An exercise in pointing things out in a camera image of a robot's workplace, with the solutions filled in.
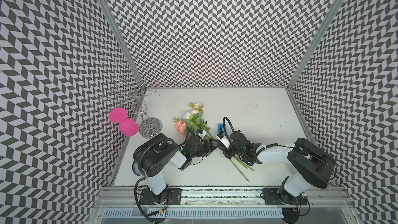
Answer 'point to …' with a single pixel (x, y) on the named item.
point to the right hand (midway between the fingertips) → (220, 148)
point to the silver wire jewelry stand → (127, 92)
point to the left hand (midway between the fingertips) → (219, 146)
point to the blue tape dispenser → (219, 126)
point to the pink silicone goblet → (128, 126)
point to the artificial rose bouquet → (193, 120)
